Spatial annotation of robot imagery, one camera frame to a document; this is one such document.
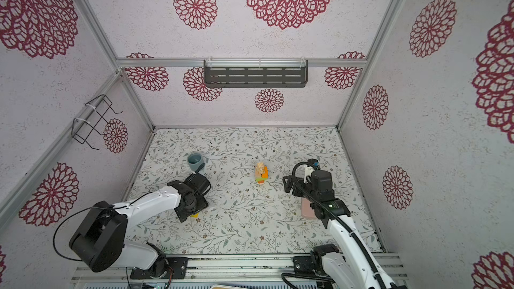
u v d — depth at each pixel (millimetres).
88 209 443
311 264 758
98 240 427
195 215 783
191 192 657
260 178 962
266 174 945
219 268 757
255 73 945
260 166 898
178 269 740
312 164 700
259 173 928
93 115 782
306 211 876
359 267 429
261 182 972
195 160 1014
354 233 486
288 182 726
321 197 598
